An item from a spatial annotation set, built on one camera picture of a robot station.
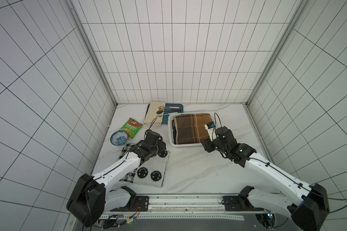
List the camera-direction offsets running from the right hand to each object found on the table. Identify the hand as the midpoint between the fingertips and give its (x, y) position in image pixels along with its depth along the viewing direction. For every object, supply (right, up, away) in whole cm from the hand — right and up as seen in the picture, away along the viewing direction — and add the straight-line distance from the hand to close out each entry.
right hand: (199, 139), depth 79 cm
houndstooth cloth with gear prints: (-27, -19, +1) cm, 33 cm away
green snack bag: (-45, +4, +25) cm, 51 cm away
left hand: (-22, -6, +7) cm, 23 cm away
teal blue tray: (-18, +19, +39) cm, 47 cm away
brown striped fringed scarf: (-4, +5, +13) cm, 15 cm away
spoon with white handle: (-24, +14, +32) cm, 42 cm away
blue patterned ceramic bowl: (-52, -2, +19) cm, 56 cm away
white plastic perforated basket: (-17, +11, +19) cm, 27 cm away
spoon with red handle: (-24, +20, +39) cm, 50 cm away
